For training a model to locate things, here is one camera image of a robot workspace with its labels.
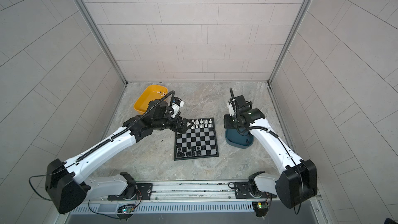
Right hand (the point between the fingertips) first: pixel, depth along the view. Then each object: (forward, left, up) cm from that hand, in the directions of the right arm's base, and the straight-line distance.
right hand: (224, 123), depth 80 cm
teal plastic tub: (-4, -6, -11) cm, 14 cm away
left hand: (-2, +17, +7) cm, 18 cm away
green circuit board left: (-33, +45, -10) cm, 56 cm away
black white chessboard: (-4, +14, -11) cm, 19 cm away
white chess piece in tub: (+34, +40, -10) cm, 53 cm away
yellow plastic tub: (+34, +46, -9) cm, 58 cm away
